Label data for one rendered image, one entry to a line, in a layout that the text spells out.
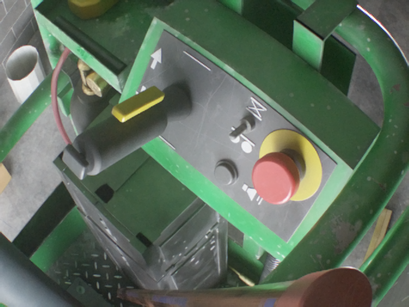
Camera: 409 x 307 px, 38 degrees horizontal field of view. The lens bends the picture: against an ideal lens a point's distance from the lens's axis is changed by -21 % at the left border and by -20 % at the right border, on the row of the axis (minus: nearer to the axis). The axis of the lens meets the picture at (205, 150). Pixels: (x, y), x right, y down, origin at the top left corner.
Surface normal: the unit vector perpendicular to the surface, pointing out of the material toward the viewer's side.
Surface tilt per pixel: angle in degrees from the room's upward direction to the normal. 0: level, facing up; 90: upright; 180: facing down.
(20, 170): 0
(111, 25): 0
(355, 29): 45
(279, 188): 58
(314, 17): 0
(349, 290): 16
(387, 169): 9
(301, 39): 90
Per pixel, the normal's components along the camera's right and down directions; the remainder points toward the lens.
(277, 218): -0.59, 0.37
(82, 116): -0.39, 0.50
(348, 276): 0.18, -0.21
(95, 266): -0.03, -0.39
